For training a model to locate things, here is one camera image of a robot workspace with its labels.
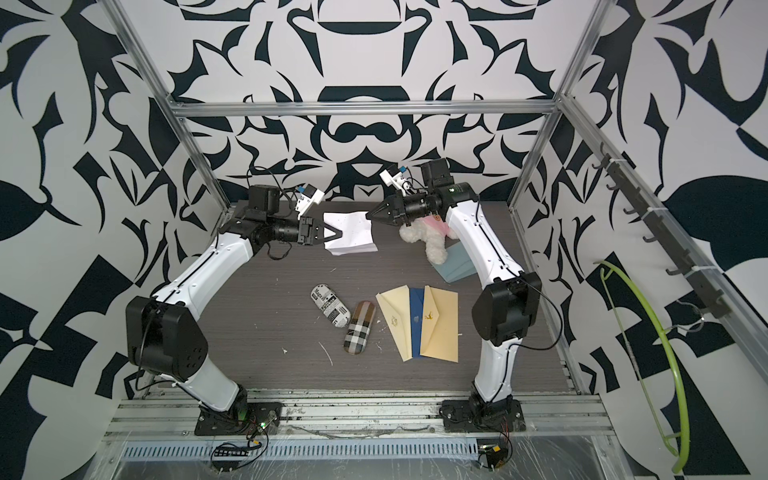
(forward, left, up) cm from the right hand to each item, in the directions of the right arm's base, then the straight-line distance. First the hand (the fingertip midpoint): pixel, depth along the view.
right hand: (369, 215), depth 73 cm
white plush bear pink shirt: (+17, -20, -27) cm, 38 cm away
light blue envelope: (+7, -28, -33) cm, 43 cm away
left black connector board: (-44, +33, -35) cm, 65 cm away
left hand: (-2, +7, -4) cm, 9 cm away
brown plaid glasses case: (-15, +4, -30) cm, 34 cm away
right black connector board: (-45, -29, -35) cm, 64 cm away
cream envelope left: (-8, -6, -33) cm, 34 cm away
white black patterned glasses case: (-9, +13, -30) cm, 34 cm away
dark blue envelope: (-12, -13, -33) cm, 37 cm away
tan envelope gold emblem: (-15, -19, -31) cm, 39 cm away
